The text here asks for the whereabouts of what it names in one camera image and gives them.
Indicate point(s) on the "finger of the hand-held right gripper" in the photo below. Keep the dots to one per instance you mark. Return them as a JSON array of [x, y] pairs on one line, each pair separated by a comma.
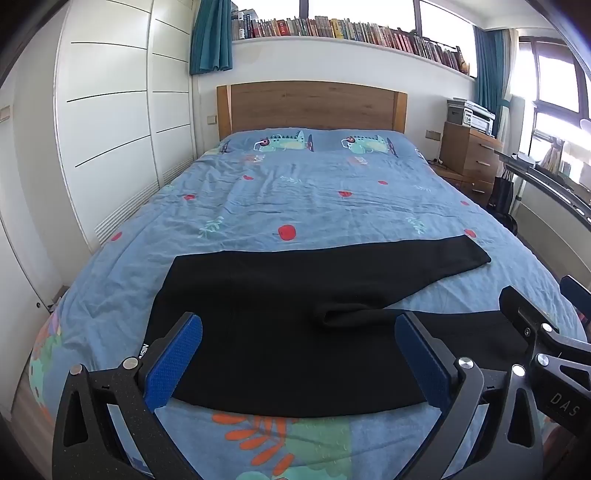
[[526, 309], [576, 295]]

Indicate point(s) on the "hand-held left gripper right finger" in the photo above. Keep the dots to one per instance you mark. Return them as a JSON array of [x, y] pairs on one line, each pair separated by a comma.
[[425, 364]]

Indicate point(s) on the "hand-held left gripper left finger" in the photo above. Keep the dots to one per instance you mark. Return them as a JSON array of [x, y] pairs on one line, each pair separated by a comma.
[[175, 360]]

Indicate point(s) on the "black pants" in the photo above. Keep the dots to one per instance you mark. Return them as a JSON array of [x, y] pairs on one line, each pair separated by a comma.
[[277, 323]]

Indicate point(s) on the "black bag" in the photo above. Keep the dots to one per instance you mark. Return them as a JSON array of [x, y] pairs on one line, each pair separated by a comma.
[[502, 196]]

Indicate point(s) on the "desk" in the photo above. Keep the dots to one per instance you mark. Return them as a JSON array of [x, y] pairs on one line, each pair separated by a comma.
[[545, 175]]

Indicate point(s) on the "wooden dresser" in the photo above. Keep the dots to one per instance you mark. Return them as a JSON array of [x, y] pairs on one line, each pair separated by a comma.
[[466, 157]]

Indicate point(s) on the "white printer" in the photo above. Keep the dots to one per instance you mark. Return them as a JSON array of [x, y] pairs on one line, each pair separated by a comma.
[[471, 115]]

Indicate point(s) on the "blue printed bed sheet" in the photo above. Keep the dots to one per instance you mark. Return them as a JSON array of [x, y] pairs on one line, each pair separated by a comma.
[[300, 198]]

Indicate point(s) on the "window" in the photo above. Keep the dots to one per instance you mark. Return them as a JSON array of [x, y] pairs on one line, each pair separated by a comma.
[[554, 78]]

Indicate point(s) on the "dinosaur print pillow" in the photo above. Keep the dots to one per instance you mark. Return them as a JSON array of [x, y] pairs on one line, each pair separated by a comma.
[[364, 144], [277, 141]]

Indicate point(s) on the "teal curtain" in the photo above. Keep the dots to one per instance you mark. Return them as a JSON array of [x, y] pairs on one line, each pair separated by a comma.
[[490, 74], [211, 37]]

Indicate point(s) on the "white wardrobe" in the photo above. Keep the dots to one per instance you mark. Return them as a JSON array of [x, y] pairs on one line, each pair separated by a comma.
[[120, 115]]

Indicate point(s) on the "wooden headboard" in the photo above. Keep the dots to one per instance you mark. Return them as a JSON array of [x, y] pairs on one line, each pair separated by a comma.
[[314, 106]]

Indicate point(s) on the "row of books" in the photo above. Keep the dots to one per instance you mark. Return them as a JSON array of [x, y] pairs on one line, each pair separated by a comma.
[[351, 30]]

